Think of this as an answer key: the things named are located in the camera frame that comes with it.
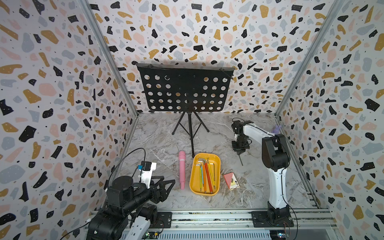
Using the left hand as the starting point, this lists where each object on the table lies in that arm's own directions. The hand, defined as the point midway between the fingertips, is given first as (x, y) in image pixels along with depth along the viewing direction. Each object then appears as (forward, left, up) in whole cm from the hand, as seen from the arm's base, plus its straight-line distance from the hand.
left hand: (170, 180), depth 60 cm
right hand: (+28, -38, -27) cm, 55 cm away
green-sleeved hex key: (+19, -12, -26) cm, 35 cm away
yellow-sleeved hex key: (+14, -19, -27) cm, 36 cm away
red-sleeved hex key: (+14, -17, -27) cm, 34 cm away
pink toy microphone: (+17, -1, -24) cm, 30 cm away
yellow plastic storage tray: (+8, -9, -27) cm, 29 cm away
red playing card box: (+8, -30, -25) cm, 40 cm away
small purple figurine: (+44, -67, -23) cm, 83 cm away
